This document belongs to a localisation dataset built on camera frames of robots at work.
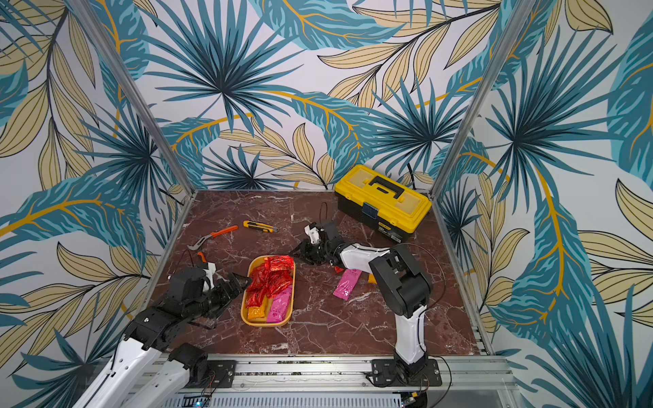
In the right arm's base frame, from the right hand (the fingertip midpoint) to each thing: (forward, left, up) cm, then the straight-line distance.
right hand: (291, 254), depth 90 cm
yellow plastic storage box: (-21, +8, -6) cm, 23 cm away
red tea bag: (-4, -17, -6) cm, 18 cm away
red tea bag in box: (-14, +11, -1) cm, 18 cm away
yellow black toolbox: (+16, -33, +9) cm, 38 cm away
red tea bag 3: (-9, +5, -3) cm, 10 cm away
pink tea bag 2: (-17, +3, -5) cm, 18 cm away
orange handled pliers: (+9, +39, -7) cm, 41 cm away
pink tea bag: (-9, -20, -5) cm, 22 cm away
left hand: (-17, +12, +7) cm, 22 cm away
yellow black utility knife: (+18, +15, -6) cm, 24 cm away
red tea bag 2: (-3, +4, -1) cm, 5 cm away
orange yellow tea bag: (-8, -29, -5) cm, 30 cm away
